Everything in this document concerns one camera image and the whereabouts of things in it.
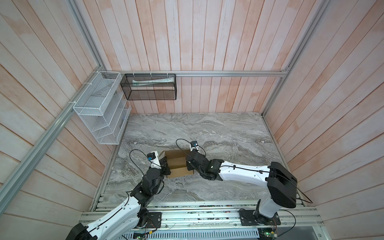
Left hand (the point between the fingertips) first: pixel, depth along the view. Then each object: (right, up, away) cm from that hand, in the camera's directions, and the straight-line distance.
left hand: (167, 159), depth 81 cm
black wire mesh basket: (-16, +47, +22) cm, 54 cm away
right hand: (+12, +1, +2) cm, 12 cm away
